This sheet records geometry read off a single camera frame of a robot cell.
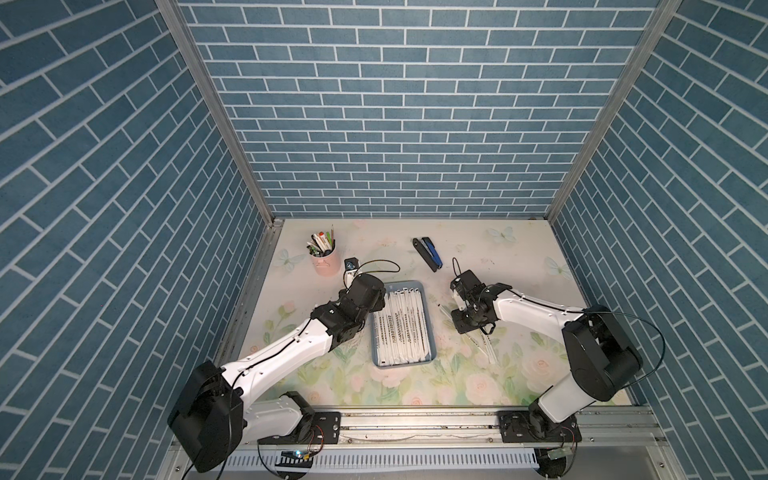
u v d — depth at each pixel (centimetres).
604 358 46
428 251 108
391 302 96
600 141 96
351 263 72
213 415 39
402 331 89
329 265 96
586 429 75
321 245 99
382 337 88
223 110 89
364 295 60
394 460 77
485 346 87
